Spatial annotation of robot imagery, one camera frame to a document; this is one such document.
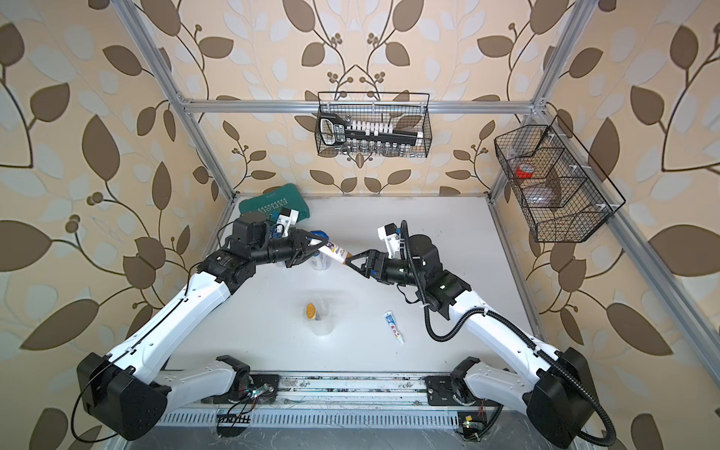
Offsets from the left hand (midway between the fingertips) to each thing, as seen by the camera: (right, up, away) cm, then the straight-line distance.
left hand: (322, 239), depth 70 cm
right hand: (+8, -7, 0) cm, 10 cm away
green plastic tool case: (-27, +13, +42) cm, 51 cm away
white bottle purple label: (+3, -3, +1) cm, 5 cm away
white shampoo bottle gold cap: (-5, -21, +8) cm, 23 cm away
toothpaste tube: (+19, -26, +17) cm, 36 cm away
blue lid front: (-4, +1, +21) cm, 22 cm away
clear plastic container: (-3, -21, +10) cm, 24 cm away
